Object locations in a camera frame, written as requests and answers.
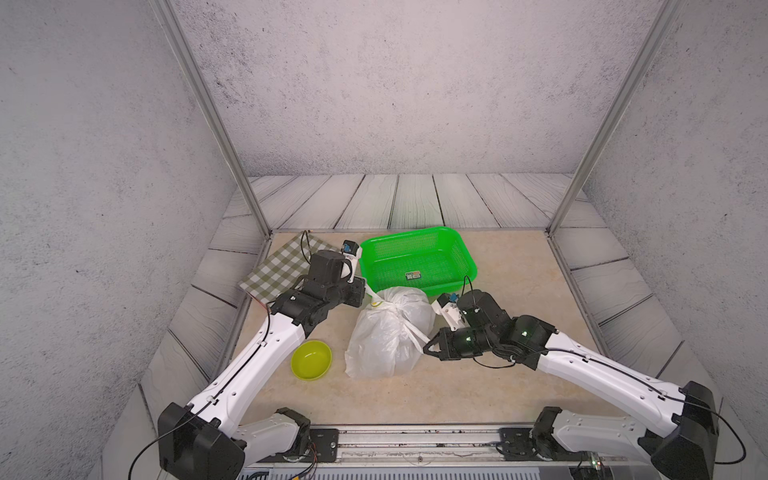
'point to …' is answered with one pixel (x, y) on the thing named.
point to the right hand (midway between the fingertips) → (426, 354)
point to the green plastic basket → (431, 259)
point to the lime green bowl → (311, 359)
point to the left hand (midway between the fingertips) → (365, 279)
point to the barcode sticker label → (413, 275)
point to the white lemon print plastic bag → (391, 334)
